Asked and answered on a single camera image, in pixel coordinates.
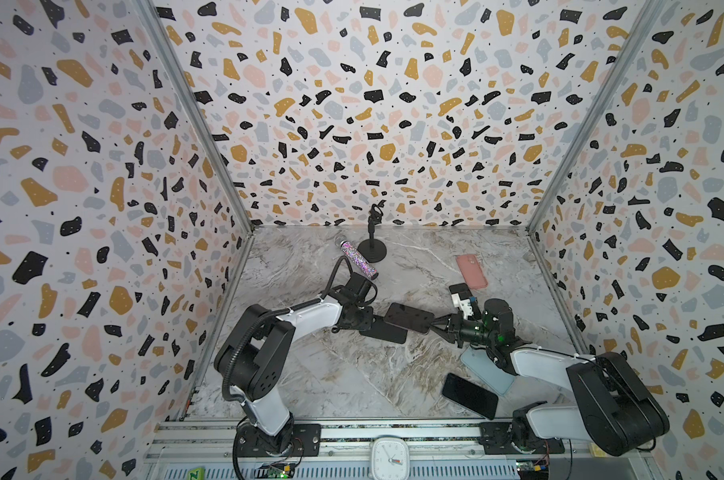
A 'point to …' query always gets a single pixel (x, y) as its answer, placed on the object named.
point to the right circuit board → (533, 469)
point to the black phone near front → (470, 396)
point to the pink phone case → (471, 270)
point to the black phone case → (386, 331)
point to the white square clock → (390, 458)
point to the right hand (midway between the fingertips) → (424, 321)
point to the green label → (196, 474)
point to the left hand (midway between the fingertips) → (367, 317)
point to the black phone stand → (373, 249)
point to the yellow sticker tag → (598, 453)
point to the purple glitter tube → (356, 256)
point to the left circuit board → (277, 470)
